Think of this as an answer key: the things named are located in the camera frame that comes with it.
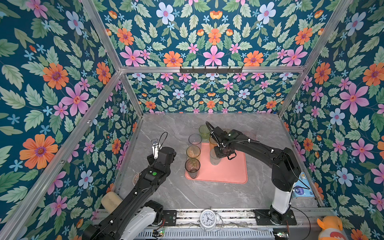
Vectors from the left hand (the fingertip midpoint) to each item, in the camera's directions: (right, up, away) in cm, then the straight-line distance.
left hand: (163, 148), depth 79 cm
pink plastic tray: (+40, -16, +13) cm, 45 cm away
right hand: (+31, -4, +9) cm, 33 cm away
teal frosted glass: (+28, -8, +7) cm, 30 cm away
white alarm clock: (+24, -33, -8) cm, 41 cm away
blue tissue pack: (+74, -21, -1) cm, 76 cm away
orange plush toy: (+81, -35, -11) cm, 89 cm away
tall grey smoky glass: (+16, -9, 0) cm, 18 cm away
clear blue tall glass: (+16, +4, +10) cm, 20 cm away
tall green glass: (+15, -4, +11) cm, 19 cm away
